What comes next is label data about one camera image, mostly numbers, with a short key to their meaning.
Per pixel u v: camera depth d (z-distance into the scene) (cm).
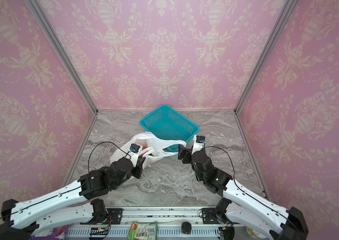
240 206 50
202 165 54
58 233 68
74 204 48
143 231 69
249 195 47
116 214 75
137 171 61
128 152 57
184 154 66
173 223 73
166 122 113
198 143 63
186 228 70
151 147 73
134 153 59
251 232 66
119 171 49
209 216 73
